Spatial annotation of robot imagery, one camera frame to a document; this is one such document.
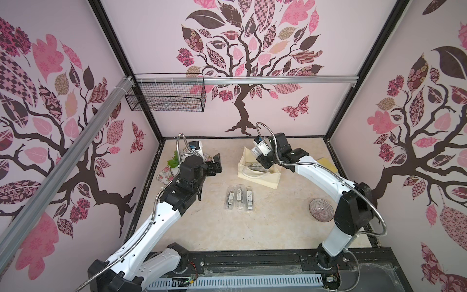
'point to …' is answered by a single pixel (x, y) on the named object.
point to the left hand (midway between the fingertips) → (210, 159)
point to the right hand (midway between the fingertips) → (262, 153)
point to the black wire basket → (168, 92)
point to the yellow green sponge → (328, 162)
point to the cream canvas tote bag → (270, 179)
